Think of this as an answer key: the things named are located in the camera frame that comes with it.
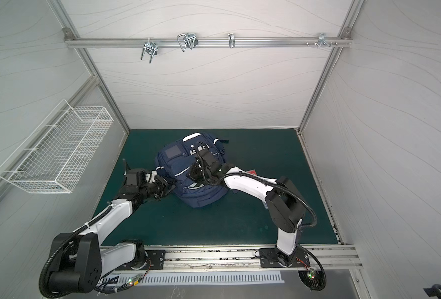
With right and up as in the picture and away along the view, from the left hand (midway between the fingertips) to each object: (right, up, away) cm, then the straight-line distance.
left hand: (174, 182), depth 84 cm
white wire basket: (-40, +11, -19) cm, 46 cm away
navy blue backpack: (-3, +10, +12) cm, 16 cm away
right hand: (+5, +4, -3) cm, 7 cm away
